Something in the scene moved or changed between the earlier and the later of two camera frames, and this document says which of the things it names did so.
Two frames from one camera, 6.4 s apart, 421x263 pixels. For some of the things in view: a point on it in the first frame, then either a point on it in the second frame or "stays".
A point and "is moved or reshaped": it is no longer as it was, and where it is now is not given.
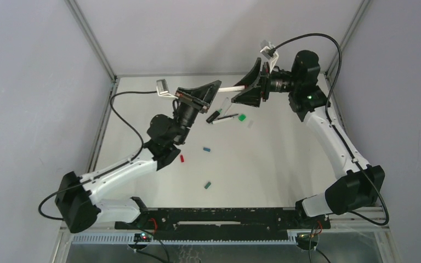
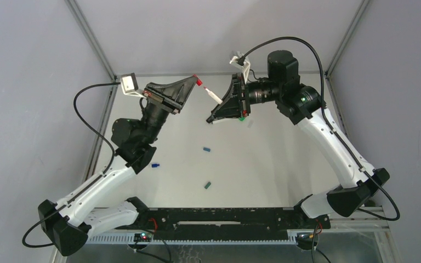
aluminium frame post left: (91, 39) stays
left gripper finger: (204, 93) → (183, 87)
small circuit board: (143, 237) stays
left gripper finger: (206, 94) → (177, 93)
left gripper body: (191, 99) → (163, 98)
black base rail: (223, 222) stays
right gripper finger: (252, 75) → (232, 99)
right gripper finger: (251, 96) → (230, 108)
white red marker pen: (231, 89) is moved or reshaped
